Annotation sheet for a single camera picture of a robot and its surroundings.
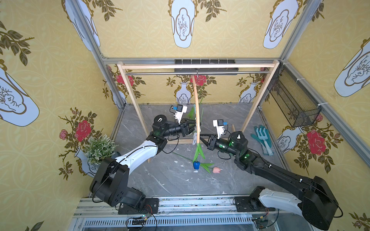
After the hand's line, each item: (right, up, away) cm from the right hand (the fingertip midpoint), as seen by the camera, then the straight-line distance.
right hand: (197, 140), depth 70 cm
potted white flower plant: (-51, -5, +6) cm, 52 cm away
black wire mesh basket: (+60, +18, +13) cm, 64 cm away
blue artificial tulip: (0, -12, +1) cm, 12 cm away
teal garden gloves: (+45, -5, +28) cm, 53 cm away
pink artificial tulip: (+6, -18, +17) cm, 26 cm away
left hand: (+2, +7, 0) cm, 7 cm away
